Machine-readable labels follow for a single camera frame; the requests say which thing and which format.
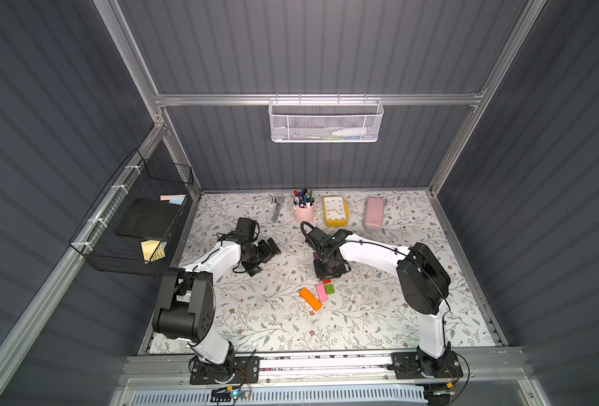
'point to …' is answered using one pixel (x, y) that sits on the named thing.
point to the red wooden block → (327, 282)
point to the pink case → (374, 212)
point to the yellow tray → (336, 211)
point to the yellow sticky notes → (153, 249)
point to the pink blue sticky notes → (173, 199)
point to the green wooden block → (330, 289)
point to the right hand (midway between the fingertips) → (322, 279)
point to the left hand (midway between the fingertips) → (276, 258)
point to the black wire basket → (140, 178)
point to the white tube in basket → (350, 132)
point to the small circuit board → (222, 394)
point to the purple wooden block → (315, 255)
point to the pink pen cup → (303, 205)
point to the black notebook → (149, 219)
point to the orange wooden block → (308, 297)
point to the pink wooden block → (322, 293)
